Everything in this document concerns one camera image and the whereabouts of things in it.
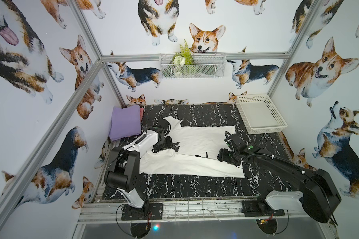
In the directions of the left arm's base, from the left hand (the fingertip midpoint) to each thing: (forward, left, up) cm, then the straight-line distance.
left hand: (169, 144), depth 92 cm
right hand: (-11, -30, +3) cm, 32 cm away
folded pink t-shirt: (+31, +24, -6) cm, 40 cm away
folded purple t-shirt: (+18, +31, 0) cm, 36 cm away
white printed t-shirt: (-5, -18, -5) cm, 19 cm away
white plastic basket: (+27, -67, -5) cm, 72 cm away
